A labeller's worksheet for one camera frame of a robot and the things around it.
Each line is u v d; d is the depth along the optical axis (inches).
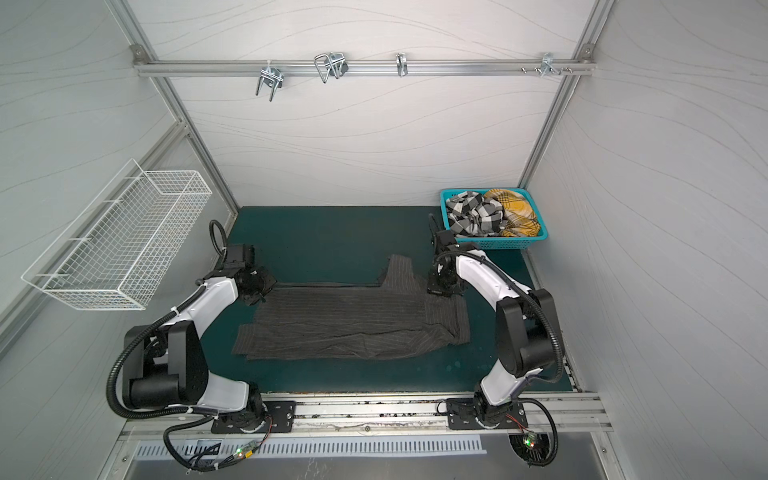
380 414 29.6
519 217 41.0
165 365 16.9
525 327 18.0
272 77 31.1
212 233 31.1
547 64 30.1
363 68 31.1
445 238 29.2
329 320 35.7
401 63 30.7
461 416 28.8
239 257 28.1
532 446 28.4
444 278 29.6
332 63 30.1
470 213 42.7
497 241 39.9
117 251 26.9
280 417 29.1
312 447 27.6
